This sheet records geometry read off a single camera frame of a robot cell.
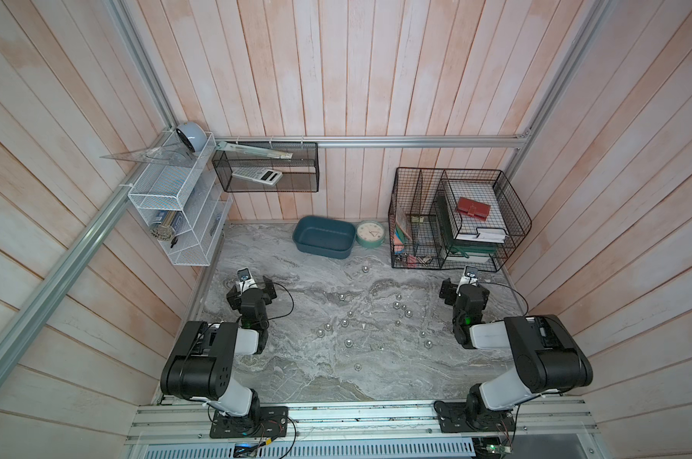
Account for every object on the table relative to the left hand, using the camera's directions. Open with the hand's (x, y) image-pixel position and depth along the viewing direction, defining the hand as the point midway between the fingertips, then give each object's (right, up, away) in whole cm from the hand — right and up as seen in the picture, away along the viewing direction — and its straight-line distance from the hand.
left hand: (252, 282), depth 93 cm
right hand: (+71, +1, +1) cm, 71 cm away
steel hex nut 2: (+50, -6, +5) cm, 51 cm away
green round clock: (+42, +17, +21) cm, 49 cm away
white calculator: (+2, +37, +5) cm, 37 cm away
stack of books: (+78, +13, +5) cm, 80 cm away
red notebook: (+74, +25, 0) cm, 78 cm away
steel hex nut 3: (+49, -8, +2) cm, 49 cm away
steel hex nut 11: (+32, -18, -7) cm, 37 cm away
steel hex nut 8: (+31, -13, -2) cm, 33 cm away
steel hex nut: (+39, +4, +11) cm, 41 cm away
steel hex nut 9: (+25, -14, -3) cm, 29 cm away
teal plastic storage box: (+24, +16, +23) cm, 36 cm away
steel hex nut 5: (+52, -10, 0) cm, 53 cm away
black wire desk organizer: (+68, +21, +2) cm, 71 cm away
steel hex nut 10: (+23, -15, -4) cm, 28 cm away
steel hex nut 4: (+51, -9, +2) cm, 52 cm away
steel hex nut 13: (+57, -18, -7) cm, 60 cm away
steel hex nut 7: (+33, -10, 0) cm, 34 cm away
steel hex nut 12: (+55, -16, -5) cm, 58 cm away
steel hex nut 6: (+48, -13, -2) cm, 50 cm away
